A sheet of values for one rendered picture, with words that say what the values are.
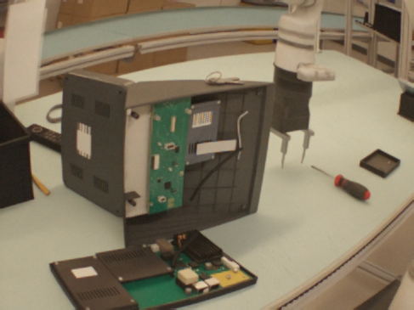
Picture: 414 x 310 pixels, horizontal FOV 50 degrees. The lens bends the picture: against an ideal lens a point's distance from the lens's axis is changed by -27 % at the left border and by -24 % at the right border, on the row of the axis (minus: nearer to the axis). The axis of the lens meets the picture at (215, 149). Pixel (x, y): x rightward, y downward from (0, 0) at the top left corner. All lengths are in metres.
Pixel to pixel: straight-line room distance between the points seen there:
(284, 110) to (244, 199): 0.18
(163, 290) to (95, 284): 0.10
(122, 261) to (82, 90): 0.27
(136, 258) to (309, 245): 0.27
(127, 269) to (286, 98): 0.45
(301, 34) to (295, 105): 0.14
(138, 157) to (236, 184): 0.19
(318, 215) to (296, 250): 0.12
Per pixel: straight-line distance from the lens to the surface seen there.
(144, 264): 0.68
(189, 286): 0.65
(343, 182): 0.98
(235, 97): 0.78
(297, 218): 0.87
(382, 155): 1.19
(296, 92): 0.94
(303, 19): 0.93
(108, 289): 0.62
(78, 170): 0.85
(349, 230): 0.86
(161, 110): 0.69
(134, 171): 0.71
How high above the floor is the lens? 1.43
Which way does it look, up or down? 24 degrees down
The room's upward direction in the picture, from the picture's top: 6 degrees clockwise
